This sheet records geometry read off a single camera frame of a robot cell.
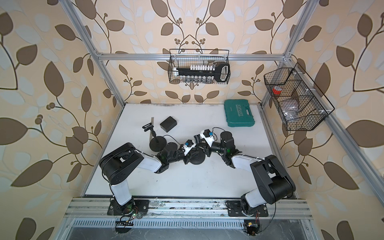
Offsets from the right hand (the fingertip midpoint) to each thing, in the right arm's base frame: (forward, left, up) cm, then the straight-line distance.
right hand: (196, 142), depth 84 cm
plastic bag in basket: (+6, -47, +19) cm, 51 cm away
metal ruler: (+28, +33, -12) cm, 45 cm away
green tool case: (+28, -32, -8) cm, 43 cm away
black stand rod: (-2, -1, +7) cm, 8 cm away
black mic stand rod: (+6, +26, +9) cm, 28 cm away
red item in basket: (+24, -49, +17) cm, 56 cm away
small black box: (+22, +20, -10) cm, 31 cm away
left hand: (0, +1, -5) cm, 5 cm away
